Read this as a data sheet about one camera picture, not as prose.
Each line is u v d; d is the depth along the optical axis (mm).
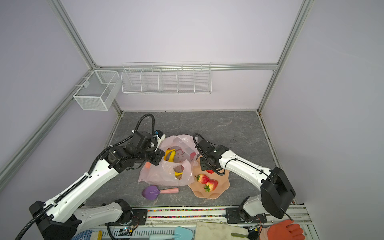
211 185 790
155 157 633
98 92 961
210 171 818
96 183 439
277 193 416
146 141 548
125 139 548
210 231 703
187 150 948
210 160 576
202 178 823
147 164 643
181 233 692
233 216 736
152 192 807
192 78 1060
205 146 646
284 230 696
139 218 732
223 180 813
